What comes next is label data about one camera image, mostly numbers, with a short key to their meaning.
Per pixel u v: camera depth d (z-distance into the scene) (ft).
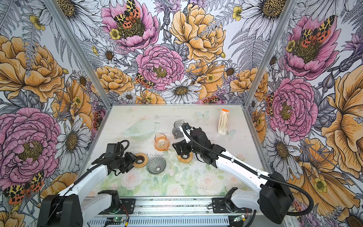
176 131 3.17
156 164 2.80
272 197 1.30
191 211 2.43
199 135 1.95
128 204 2.45
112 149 2.26
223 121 3.27
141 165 2.82
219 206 2.41
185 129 2.26
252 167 1.53
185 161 2.93
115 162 2.19
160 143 3.24
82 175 1.67
